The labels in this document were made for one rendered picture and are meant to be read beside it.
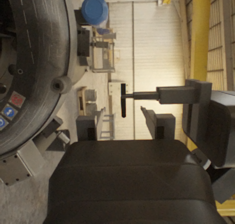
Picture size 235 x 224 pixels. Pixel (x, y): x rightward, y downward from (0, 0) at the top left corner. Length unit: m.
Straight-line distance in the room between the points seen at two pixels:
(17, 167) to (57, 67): 0.33
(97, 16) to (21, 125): 0.84
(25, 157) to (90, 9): 0.90
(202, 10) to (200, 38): 1.63
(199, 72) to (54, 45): 11.78
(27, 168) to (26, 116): 0.18
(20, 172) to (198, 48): 11.94
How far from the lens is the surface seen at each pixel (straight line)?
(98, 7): 1.17
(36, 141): 0.70
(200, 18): 12.60
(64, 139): 0.62
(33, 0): 0.46
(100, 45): 0.54
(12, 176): 0.64
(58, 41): 0.44
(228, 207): 4.42
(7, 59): 0.63
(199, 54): 12.16
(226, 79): 12.35
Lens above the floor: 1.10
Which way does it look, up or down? 1 degrees down
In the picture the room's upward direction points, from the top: 89 degrees clockwise
